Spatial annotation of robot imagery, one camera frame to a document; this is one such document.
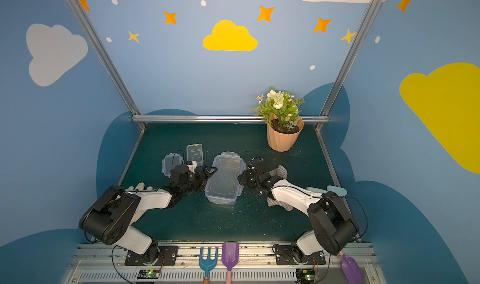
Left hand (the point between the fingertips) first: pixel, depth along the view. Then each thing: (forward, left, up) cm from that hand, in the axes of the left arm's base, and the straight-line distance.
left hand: (218, 174), depth 88 cm
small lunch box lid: (+12, +30, -9) cm, 33 cm away
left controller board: (-39, +24, -10) cm, 47 cm away
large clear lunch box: (-5, -3, -3) cm, 6 cm away
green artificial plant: (+28, -29, +19) cm, 44 cm away
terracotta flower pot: (+21, -32, +5) cm, 39 cm away
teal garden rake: (-35, +1, -8) cm, 36 cm away
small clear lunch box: (+20, +17, -10) cm, 28 cm away
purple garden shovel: (-32, -7, -9) cm, 34 cm away
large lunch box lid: (-5, -2, -3) cm, 6 cm away
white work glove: (-4, +40, -9) cm, 41 cm away
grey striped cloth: (+6, -31, -5) cm, 32 cm away
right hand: (0, -11, -1) cm, 11 cm away
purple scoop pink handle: (-36, -54, -7) cm, 66 cm away
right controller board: (-38, -37, -10) cm, 54 cm away
